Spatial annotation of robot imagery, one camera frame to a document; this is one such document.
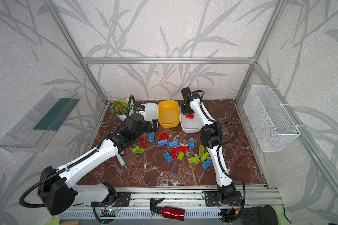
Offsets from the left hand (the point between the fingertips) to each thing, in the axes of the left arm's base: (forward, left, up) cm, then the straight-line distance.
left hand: (152, 115), depth 79 cm
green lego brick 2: (-16, -32, -22) cm, 41 cm away
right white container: (+10, -24, -26) cm, 37 cm away
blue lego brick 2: (-5, -4, -23) cm, 24 cm away
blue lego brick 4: (-7, -24, -23) cm, 34 cm away
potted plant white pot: (+13, +25, -9) cm, 30 cm away
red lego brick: (0, -4, -25) cm, 25 cm away
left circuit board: (-45, +21, -26) cm, 56 cm away
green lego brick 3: (-17, -25, -23) cm, 38 cm away
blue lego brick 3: (-6, -12, -23) cm, 27 cm away
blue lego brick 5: (-16, -9, -24) cm, 30 cm away
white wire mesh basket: (-16, -57, +11) cm, 60 cm away
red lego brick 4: (+17, -25, -23) cm, 38 cm away
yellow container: (+25, -7, -28) cm, 38 cm away
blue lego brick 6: (-20, -32, -23) cm, 44 cm away
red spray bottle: (-44, -12, -19) cm, 50 cm away
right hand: (+19, -21, -16) cm, 32 cm away
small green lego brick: (-15, -17, -23) cm, 32 cm away
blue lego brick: (-1, +4, -23) cm, 24 cm away
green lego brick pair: (-11, +11, -22) cm, 27 cm away
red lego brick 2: (-10, -19, -23) cm, 32 cm away
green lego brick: (-11, -30, -23) cm, 40 cm away
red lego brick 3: (-13, -13, -23) cm, 29 cm away
